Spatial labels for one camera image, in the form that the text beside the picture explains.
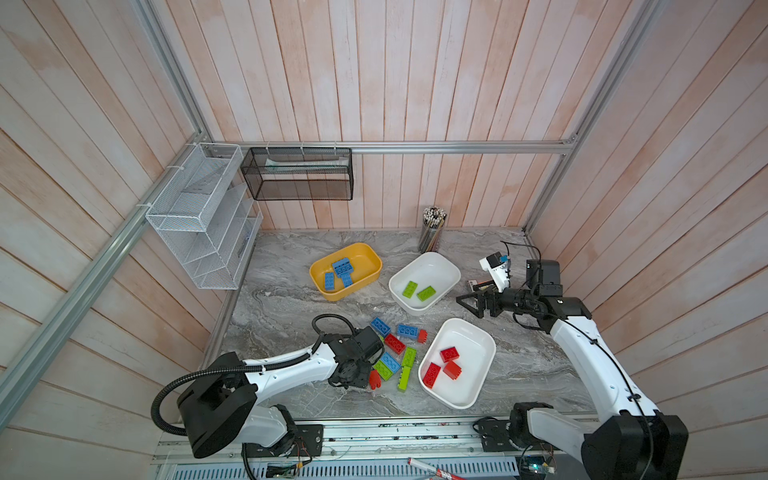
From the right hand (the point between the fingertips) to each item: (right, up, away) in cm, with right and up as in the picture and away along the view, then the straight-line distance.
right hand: (468, 292), depth 78 cm
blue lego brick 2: (-24, -12, +14) cm, 30 cm away
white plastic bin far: (-9, 0, +26) cm, 27 cm away
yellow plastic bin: (-28, +7, +30) cm, 42 cm away
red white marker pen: (-10, -41, -10) cm, 43 cm away
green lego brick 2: (-8, -3, +23) cm, 24 cm away
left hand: (-31, -26, +4) cm, 40 cm away
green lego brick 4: (-15, -21, +10) cm, 27 cm away
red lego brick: (-20, -16, +10) cm, 27 cm away
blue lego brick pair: (-37, +5, +28) cm, 47 cm away
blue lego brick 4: (-21, -21, +8) cm, 31 cm away
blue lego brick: (-41, +1, +24) cm, 48 cm away
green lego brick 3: (-23, -24, +7) cm, 34 cm away
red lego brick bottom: (-25, -25, +3) cm, 35 cm away
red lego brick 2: (-3, -23, +5) cm, 24 cm away
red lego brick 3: (-9, -24, +5) cm, 26 cm away
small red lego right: (-11, -15, +11) cm, 21 cm away
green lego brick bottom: (-17, -24, +3) cm, 30 cm away
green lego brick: (-13, -2, +23) cm, 27 cm away
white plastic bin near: (-2, -21, +6) cm, 22 cm away
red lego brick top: (-3, -19, +8) cm, 21 cm away
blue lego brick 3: (-15, -14, +14) cm, 25 cm away
